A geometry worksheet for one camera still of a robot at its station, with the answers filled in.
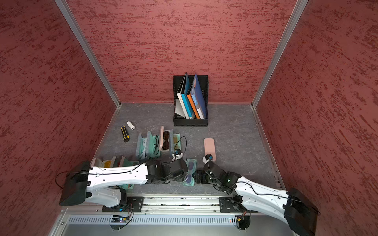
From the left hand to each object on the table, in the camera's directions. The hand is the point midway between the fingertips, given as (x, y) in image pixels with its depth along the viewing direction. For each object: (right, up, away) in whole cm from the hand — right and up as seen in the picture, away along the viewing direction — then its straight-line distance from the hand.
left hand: (181, 175), depth 76 cm
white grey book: (-4, +37, +34) cm, 50 cm away
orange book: (+7, +37, +17) cm, 41 cm away
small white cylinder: (-39, +25, +27) cm, 54 cm away
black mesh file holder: (-4, +28, +36) cm, 46 cm away
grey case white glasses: (-28, +12, +19) cm, 36 cm away
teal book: (+3, +42, +13) cm, 44 cm away
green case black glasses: (-21, +12, +20) cm, 31 cm away
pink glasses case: (+18, +11, +18) cm, 28 cm away
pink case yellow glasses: (-49, +5, +6) cm, 49 cm away
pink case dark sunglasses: (-13, +15, +21) cm, 29 cm away
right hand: (+10, -4, +5) cm, 12 cm away
